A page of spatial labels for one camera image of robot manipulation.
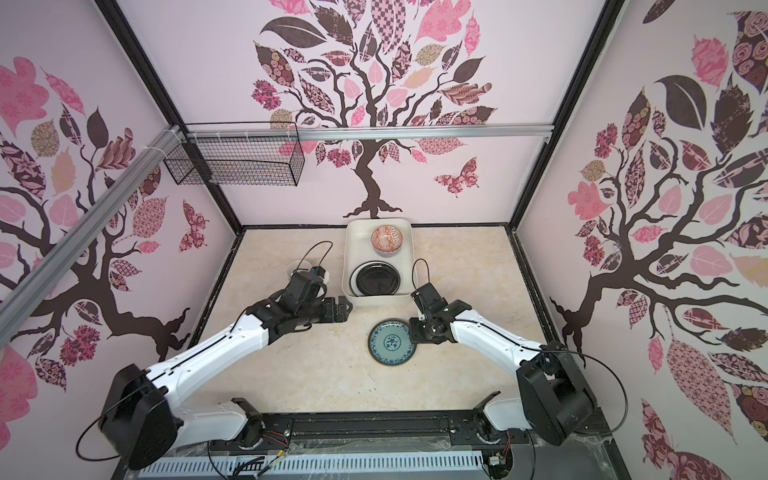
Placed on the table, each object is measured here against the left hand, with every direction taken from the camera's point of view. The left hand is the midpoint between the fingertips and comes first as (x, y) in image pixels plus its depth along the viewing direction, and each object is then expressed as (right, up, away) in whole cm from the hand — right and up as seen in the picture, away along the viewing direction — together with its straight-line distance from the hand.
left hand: (338, 312), depth 82 cm
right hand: (+22, -6, +4) cm, 23 cm away
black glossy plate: (+10, +8, +19) cm, 23 cm away
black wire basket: (-49, +55, +39) cm, 84 cm away
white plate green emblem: (+2, +7, +18) cm, 20 cm away
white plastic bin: (+2, +18, +29) cm, 34 cm away
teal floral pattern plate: (+15, -10, +5) cm, 19 cm away
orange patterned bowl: (+13, +22, +28) cm, 38 cm away
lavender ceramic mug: (-18, +12, +16) cm, 27 cm away
